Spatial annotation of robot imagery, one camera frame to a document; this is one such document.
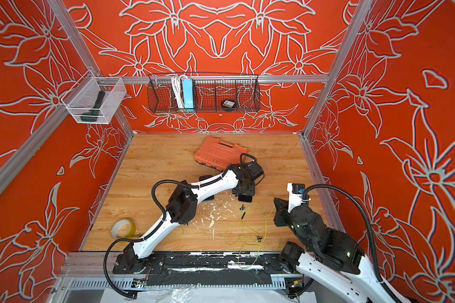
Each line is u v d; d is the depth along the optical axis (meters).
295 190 0.54
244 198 0.95
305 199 0.53
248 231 0.82
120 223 0.81
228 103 0.96
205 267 0.73
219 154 1.04
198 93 1.00
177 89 0.88
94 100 0.90
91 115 0.79
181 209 0.59
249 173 0.73
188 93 0.89
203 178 1.02
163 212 0.60
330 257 0.43
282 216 0.56
